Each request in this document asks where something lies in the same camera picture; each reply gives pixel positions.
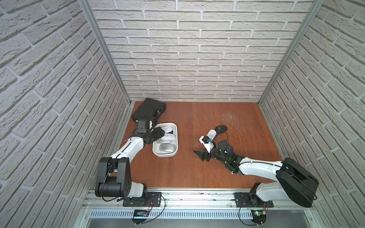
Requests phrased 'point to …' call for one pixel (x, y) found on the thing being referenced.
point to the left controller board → (141, 213)
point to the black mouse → (221, 128)
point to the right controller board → (259, 216)
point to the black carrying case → (149, 108)
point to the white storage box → (156, 147)
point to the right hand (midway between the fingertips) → (199, 145)
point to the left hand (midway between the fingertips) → (162, 131)
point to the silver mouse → (167, 147)
